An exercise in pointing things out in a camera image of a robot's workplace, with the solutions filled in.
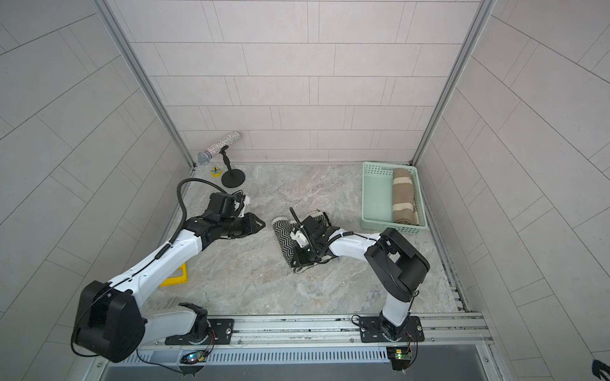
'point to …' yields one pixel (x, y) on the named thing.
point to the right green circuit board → (400, 357)
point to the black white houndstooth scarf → (286, 243)
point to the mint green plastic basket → (391, 198)
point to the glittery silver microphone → (204, 156)
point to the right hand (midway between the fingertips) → (293, 265)
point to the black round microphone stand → (231, 178)
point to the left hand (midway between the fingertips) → (268, 223)
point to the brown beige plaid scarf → (403, 198)
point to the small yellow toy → (215, 172)
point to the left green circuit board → (194, 357)
